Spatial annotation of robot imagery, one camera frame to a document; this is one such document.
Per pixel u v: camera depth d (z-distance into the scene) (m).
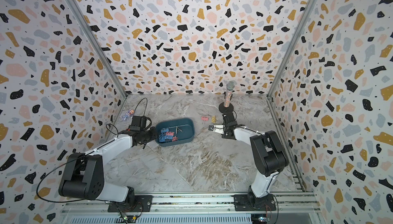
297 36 0.88
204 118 1.05
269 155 0.49
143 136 0.76
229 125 0.77
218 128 0.88
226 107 1.06
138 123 0.72
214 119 1.06
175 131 0.98
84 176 0.43
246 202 0.73
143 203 0.73
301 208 0.73
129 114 1.07
